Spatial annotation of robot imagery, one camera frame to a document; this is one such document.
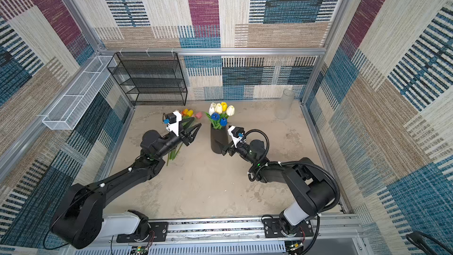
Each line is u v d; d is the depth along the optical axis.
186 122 0.75
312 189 0.46
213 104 0.78
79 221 0.41
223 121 0.74
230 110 0.75
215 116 0.70
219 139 0.87
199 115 1.11
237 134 0.69
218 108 0.74
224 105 0.76
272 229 0.73
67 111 0.71
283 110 1.17
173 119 0.65
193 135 0.73
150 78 1.11
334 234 0.73
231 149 0.73
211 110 0.76
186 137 0.69
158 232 0.73
